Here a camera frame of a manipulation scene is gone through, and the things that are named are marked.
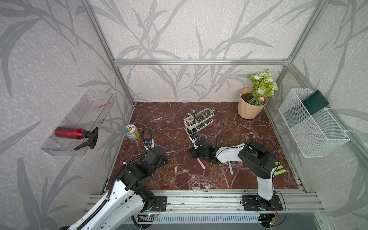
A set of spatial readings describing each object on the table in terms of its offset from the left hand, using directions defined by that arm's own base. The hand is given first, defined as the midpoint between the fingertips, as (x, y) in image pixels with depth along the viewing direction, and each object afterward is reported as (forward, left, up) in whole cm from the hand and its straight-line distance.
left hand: (162, 155), depth 75 cm
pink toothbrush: (+2, -21, -15) cm, 26 cm away
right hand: (+13, -15, -15) cm, 25 cm away
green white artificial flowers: (+41, -62, +13) cm, 76 cm away
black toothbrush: (+29, -17, +2) cm, 34 cm away
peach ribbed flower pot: (+37, -54, -3) cm, 66 cm away
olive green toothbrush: (+27, -14, -5) cm, 31 cm away
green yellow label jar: (+19, +23, -7) cm, 31 cm away
